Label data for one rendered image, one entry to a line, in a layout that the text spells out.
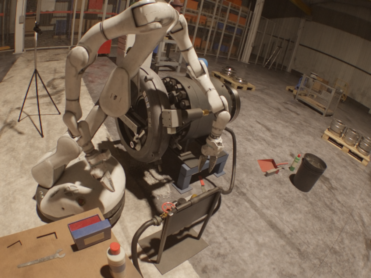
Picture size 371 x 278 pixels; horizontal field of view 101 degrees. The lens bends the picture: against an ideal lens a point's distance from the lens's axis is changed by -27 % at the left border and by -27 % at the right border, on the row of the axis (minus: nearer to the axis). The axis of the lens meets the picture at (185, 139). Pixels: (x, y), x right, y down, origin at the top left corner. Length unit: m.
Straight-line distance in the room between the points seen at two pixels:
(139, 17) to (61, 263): 0.96
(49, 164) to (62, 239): 0.56
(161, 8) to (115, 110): 0.51
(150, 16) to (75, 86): 0.40
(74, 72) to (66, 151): 0.56
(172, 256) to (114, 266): 0.76
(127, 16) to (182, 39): 0.51
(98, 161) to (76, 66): 0.45
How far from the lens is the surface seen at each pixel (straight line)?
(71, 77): 0.86
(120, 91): 0.96
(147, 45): 0.93
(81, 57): 0.80
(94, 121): 1.13
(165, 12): 0.74
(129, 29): 0.74
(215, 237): 1.67
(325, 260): 2.10
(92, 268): 0.93
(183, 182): 1.83
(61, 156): 1.32
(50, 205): 1.45
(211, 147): 1.14
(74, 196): 1.30
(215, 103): 1.02
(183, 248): 1.54
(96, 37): 0.78
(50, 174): 1.47
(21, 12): 8.64
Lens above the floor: 1.32
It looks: 30 degrees down
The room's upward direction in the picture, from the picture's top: 13 degrees clockwise
